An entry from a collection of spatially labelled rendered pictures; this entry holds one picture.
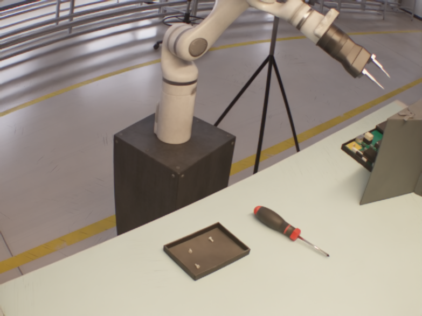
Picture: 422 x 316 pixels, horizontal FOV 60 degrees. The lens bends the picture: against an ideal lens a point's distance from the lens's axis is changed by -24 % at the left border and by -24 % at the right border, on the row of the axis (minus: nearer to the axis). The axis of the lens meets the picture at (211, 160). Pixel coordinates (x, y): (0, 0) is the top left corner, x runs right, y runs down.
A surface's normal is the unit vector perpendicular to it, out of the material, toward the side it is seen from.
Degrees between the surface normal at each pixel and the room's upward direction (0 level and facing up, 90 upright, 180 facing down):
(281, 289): 0
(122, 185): 90
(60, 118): 0
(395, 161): 90
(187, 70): 17
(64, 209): 0
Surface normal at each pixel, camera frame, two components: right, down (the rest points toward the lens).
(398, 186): 0.29, 0.58
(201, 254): 0.11, -0.82
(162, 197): -0.60, 0.40
